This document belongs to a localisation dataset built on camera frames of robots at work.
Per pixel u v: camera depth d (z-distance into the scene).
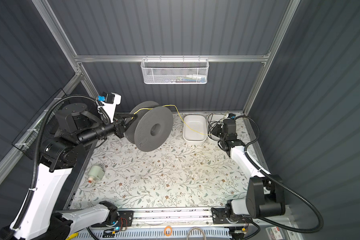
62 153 0.36
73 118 0.37
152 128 0.56
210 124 1.12
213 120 1.16
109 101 0.44
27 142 0.60
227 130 0.64
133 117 0.54
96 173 0.79
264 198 0.42
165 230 0.71
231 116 0.76
